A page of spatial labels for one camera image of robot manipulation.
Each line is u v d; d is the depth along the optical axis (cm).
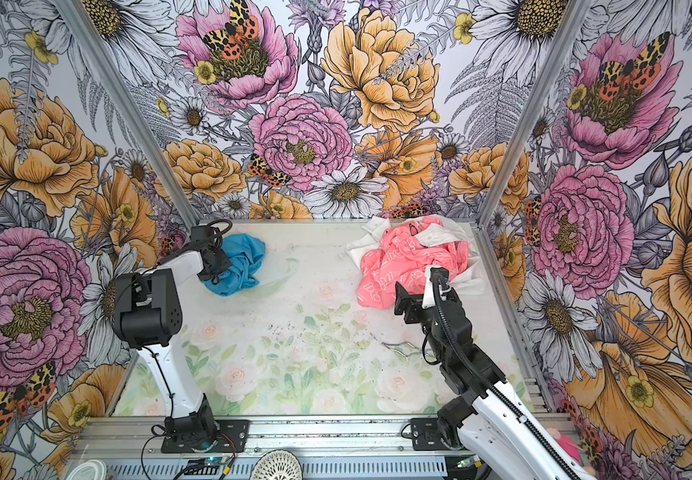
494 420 49
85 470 64
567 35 75
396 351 88
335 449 73
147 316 54
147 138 96
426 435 74
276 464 69
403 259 95
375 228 118
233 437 74
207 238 85
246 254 102
